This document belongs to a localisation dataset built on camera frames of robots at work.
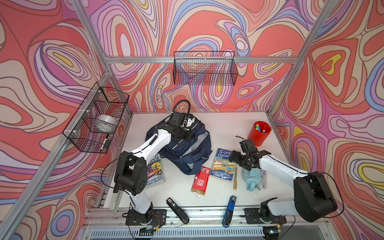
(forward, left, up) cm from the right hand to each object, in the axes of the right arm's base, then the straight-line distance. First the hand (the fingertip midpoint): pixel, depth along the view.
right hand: (235, 163), depth 90 cm
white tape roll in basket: (+8, +67, +31) cm, 75 cm away
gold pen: (-8, +1, -3) cm, 9 cm away
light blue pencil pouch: (-9, -7, +2) cm, 12 cm away
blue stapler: (-27, +9, 0) cm, 29 cm away
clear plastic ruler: (-8, -15, 0) cm, 17 cm away
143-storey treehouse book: (-4, +48, +1) cm, 49 cm away
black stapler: (-26, +33, +1) cm, 42 cm away
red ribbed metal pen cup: (+15, -15, +11) cm, 24 cm away
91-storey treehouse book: (-2, +8, 0) cm, 9 cm away
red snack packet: (-10, +22, -1) cm, 24 cm away
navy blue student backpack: (+2, +27, +9) cm, 29 cm away
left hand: (+13, +24, +14) cm, 31 cm away
